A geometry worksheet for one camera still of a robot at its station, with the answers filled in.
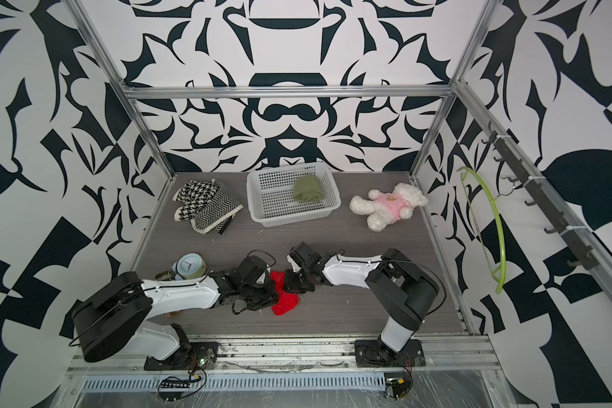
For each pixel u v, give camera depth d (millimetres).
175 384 726
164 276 864
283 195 1115
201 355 732
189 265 881
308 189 1050
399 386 714
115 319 430
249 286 721
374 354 744
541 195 552
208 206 960
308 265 698
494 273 673
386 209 981
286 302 791
